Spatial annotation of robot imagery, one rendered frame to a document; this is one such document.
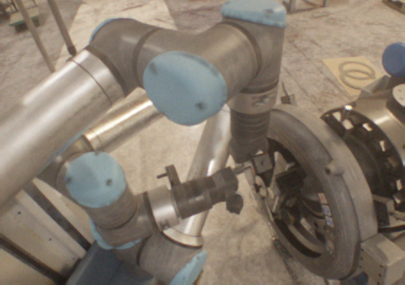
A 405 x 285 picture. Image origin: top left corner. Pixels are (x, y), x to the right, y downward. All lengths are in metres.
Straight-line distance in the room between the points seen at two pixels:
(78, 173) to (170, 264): 0.50
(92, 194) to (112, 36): 0.23
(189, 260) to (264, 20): 0.70
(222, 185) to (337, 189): 0.43
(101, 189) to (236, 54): 0.28
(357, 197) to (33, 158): 0.81
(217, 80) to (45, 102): 0.20
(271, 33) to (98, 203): 0.36
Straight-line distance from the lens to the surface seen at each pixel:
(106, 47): 0.37
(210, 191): 0.55
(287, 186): 0.97
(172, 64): 0.27
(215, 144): 0.81
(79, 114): 0.35
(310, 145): 0.89
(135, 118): 0.65
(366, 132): 1.17
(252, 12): 0.35
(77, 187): 0.44
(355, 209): 0.89
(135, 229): 0.54
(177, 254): 0.85
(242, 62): 0.31
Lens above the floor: 1.59
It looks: 44 degrees down
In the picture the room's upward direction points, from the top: 7 degrees counter-clockwise
